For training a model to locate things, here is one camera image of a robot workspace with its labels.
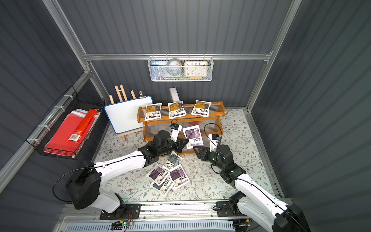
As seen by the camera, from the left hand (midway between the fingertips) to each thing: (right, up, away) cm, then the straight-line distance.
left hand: (190, 142), depth 77 cm
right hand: (+3, -3, -1) cm, 5 cm away
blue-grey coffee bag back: (-10, -13, +11) cm, 20 cm away
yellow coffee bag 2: (-8, +18, +1) cm, 20 cm away
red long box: (-55, +9, -4) cm, 56 cm away
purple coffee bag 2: (-19, -20, +7) cm, 28 cm away
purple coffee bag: (+2, +4, +2) cm, 5 cm away
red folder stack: (-59, +6, -7) cm, 60 cm away
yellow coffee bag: (-20, +17, +1) cm, 26 cm away
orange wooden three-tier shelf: (+18, +9, +34) cm, 40 cm away
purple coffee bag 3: (-6, -21, +5) cm, 23 cm away
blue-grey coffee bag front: (-14, -26, +3) cm, 30 cm away
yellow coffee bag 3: (+6, +19, +1) cm, 20 cm away
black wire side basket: (-65, +23, +1) cm, 69 cm away
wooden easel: (-44, +30, +9) cm, 53 cm away
